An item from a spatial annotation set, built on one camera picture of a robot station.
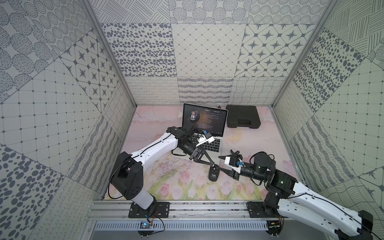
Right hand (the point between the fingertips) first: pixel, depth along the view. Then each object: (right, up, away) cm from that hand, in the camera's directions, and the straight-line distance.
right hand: (219, 161), depth 67 cm
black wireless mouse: (-1, -12, +17) cm, 20 cm away
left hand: (-3, 0, -1) cm, 4 cm away
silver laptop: (+1, +18, +31) cm, 36 cm away
